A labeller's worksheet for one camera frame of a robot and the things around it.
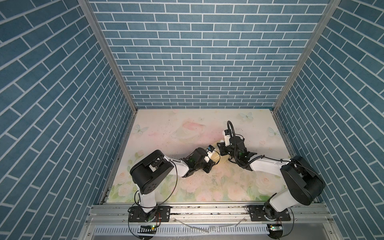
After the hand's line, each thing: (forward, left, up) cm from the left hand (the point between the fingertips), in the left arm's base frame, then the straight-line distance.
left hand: (214, 163), depth 90 cm
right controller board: (-33, -29, -5) cm, 44 cm away
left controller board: (-32, +35, -5) cm, 47 cm away
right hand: (+10, -3, +8) cm, 13 cm away
